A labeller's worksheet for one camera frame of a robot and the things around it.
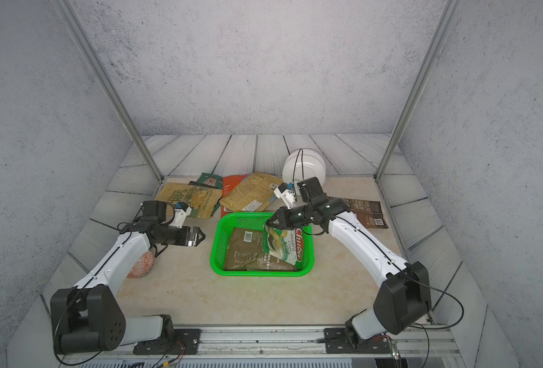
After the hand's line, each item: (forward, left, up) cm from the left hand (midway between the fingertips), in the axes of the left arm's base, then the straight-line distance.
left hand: (196, 234), depth 86 cm
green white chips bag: (-6, -33, +1) cm, 34 cm away
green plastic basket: (-3, -8, -4) cm, 10 cm away
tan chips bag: (+28, -20, -9) cm, 35 cm away
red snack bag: (+36, -7, -10) cm, 38 cm away
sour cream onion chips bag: (+21, +3, -7) cm, 23 cm away
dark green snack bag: (+38, +4, -10) cm, 40 cm away
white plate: (+31, -48, +4) cm, 57 cm away
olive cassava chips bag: (-2, -18, -9) cm, 21 cm away
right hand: (-5, -27, +13) cm, 30 cm away
